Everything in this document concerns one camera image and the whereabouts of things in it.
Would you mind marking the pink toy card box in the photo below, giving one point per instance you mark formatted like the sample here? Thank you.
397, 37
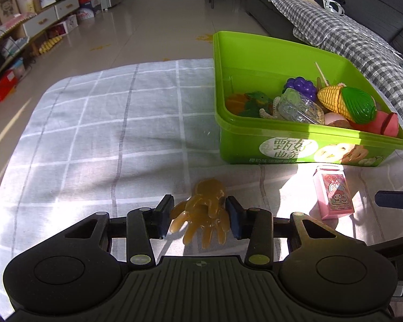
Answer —
333, 194

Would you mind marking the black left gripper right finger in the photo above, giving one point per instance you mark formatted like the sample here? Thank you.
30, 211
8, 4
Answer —
256, 225

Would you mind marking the clear plastic case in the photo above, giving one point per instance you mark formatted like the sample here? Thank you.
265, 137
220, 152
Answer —
294, 106

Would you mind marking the purple toy grapes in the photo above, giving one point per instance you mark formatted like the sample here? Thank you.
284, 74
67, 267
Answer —
305, 87

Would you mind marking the pink cabinet cloth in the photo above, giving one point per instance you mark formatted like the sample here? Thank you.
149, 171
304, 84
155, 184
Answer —
6, 26

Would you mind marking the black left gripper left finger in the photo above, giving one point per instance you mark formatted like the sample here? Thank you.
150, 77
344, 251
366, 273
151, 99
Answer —
144, 224

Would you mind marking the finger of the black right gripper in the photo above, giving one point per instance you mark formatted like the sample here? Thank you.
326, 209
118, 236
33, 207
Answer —
389, 199

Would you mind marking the red storage box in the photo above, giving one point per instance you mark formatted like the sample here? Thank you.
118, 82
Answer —
8, 81

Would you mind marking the amber rubber toy hand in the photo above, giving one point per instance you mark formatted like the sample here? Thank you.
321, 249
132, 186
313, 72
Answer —
204, 210

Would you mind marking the green plastic storage bin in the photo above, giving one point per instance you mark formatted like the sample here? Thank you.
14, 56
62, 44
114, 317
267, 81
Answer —
246, 63

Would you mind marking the grey sofa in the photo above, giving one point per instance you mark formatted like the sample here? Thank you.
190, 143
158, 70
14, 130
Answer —
384, 17

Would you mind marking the grey checked table cloth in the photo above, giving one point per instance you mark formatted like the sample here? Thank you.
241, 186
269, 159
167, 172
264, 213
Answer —
123, 138

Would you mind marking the yellow toy corn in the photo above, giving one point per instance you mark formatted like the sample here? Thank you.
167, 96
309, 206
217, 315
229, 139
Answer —
352, 103

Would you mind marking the pink toy ball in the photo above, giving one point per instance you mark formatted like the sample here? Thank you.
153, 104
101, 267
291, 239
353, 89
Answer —
337, 120

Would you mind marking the framed cartoon picture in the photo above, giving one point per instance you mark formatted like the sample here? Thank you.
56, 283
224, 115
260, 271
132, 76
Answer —
8, 10

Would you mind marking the white wooden tv cabinet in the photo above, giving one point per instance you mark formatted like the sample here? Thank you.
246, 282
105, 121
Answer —
31, 25

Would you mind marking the green toy vegetable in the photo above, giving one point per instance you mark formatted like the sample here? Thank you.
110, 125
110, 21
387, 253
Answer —
256, 101

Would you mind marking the white carton box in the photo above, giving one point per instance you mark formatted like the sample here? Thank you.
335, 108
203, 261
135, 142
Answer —
64, 27

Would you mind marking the checked sofa blanket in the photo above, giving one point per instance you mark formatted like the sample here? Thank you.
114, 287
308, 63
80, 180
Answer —
369, 53

